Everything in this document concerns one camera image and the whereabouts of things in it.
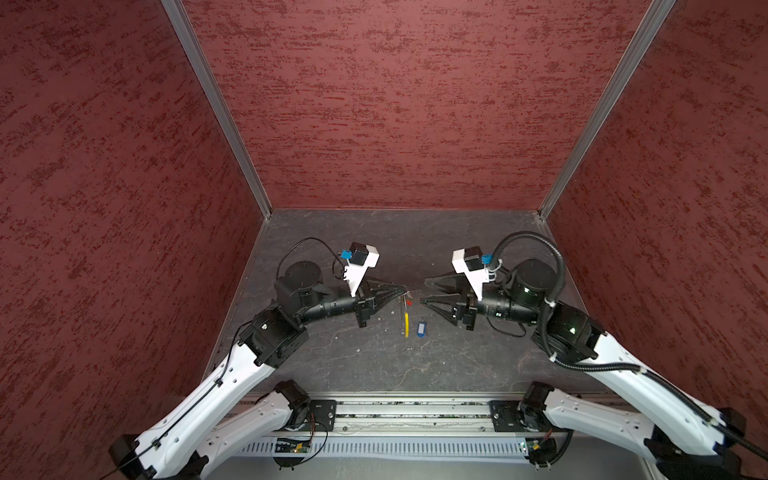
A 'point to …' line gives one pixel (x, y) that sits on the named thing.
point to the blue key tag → (421, 329)
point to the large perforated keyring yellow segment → (407, 324)
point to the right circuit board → (541, 451)
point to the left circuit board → (292, 445)
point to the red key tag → (409, 302)
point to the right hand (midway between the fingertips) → (424, 299)
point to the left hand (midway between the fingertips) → (400, 296)
